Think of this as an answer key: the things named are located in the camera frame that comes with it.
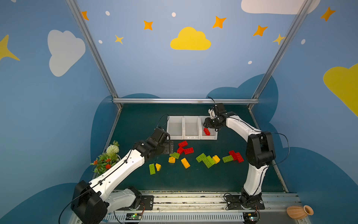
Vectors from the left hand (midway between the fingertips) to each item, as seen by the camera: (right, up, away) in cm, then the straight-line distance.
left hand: (169, 147), depth 80 cm
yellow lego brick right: (+30, -10, +9) cm, 33 cm away
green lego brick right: (+38, -10, +11) cm, 41 cm away
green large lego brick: (+25, -11, +8) cm, 29 cm away
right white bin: (+31, +4, +22) cm, 38 cm away
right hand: (+26, +13, +17) cm, 34 cm away
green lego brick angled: (+20, -9, +11) cm, 25 cm away
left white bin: (+3, +10, +26) cm, 28 cm away
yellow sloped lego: (-7, -13, +4) cm, 16 cm away
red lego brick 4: (+7, -5, +13) cm, 15 cm away
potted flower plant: (-34, -6, -6) cm, 35 cm away
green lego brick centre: (+3, -8, +11) cm, 14 cm away
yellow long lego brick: (+10, -12, +9) cm, 18 cm away
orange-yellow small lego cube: (+1, -10, +8) cm, 13 cm away
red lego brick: (+26, +7, +22) cm, 35 cm away
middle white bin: (+15, +9, +27) cm, 32 cm away
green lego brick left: (-11, -15, +6) cm, 20 cm away
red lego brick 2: (+9, -1, +16) cm, 19 cm away
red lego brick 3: (+12, -5, +13) cm, 19 cm away
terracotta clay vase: (+63, -29, -14) cm, 71 cm away
